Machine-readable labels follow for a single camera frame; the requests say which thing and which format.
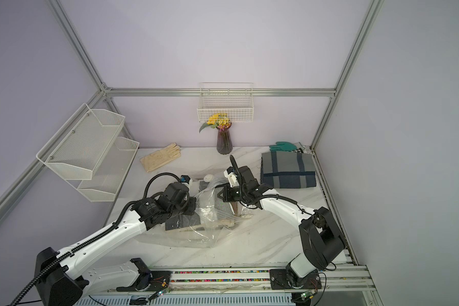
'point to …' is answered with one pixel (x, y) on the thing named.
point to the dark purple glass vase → (224, 143)
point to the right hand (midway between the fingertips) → (221, 197)
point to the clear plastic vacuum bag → (215, 218)
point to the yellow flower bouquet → (220, 121)
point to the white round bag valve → (208, 178)
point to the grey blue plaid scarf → (288, 169)
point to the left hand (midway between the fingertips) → (192, 204)
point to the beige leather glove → (158, 159)
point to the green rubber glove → (283, 146)
